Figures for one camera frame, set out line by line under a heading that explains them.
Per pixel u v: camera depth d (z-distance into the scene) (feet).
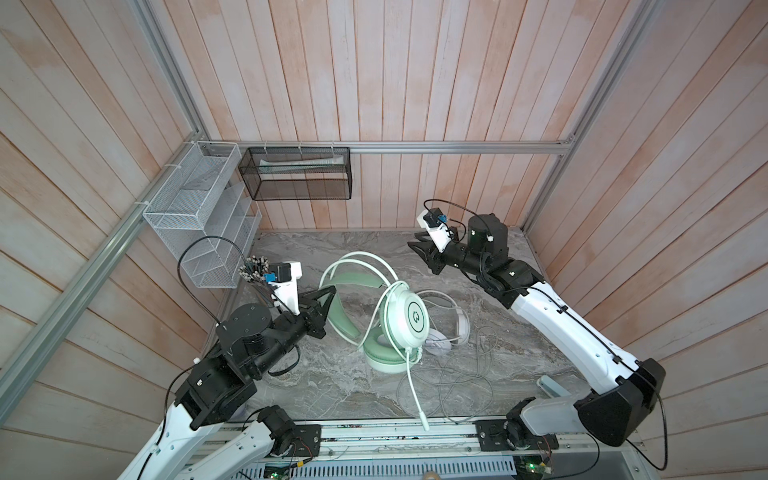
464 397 2.63
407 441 2.46
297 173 3.43
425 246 2.04
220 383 1.36
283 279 1.60
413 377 2.76
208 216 2.34
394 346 1.53
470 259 1.93
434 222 1.88
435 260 2.08
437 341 2.68
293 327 1.63
